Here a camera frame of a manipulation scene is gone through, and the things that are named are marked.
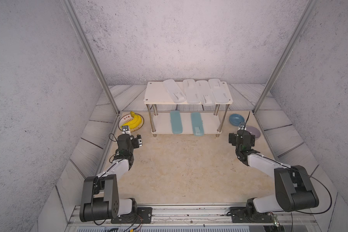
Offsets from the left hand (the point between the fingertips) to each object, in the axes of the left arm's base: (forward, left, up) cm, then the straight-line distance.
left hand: (132, 135), depth 90 cm
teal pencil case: (+15, -27, -6) cm, 31 cm away
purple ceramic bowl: (+9, -82, -10) cm, 83 cm away
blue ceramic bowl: (+20, -72, -9) cm, 75 cm away
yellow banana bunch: (+17, +3, -8) cm, 19 cm away
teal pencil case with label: (+13, -42, -6) cm, 44 cm away
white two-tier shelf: (+15, -54, -7) cm, 56 cm away
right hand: (-1, -68, +1) cm, 68 cm away
